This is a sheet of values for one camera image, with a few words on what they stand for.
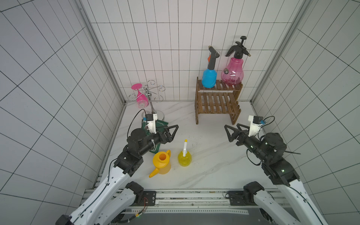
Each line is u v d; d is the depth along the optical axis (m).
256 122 0.55
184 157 0.75
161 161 0.75
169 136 0.58
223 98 1.03
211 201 0.73
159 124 1.00
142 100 0.94
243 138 0.55
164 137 0.58
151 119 0.59
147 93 0.86
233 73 0.86
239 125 0.67
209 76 0.87
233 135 0.57
